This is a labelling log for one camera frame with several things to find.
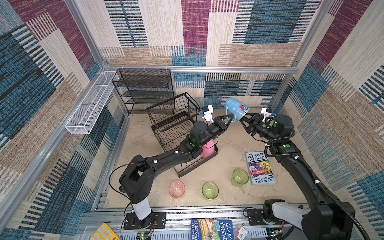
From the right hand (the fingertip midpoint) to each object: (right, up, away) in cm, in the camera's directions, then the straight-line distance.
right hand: (240, 117), depth 73 cm
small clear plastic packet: (-1, -53, -4) cm, 53 cm away
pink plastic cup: (-14, -17, +15) cm, 27 cm away
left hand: (-4, 0, -5) cm, 7 cm away
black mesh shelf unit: (-57, +21, +37) cm, 71 cm away
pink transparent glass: (-31, -39, +11) cm, 51 cm away
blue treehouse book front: (-15, -51, -4) cm, 53 cm away
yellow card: (-64, -53, -3) cm, 83 cm away
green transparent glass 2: (+4, -33, +12) cm, 35 cm away
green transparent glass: (-13, -39, +10) cm, 43 cm away
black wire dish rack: (-37, 0, +32) cm, 48 cm away
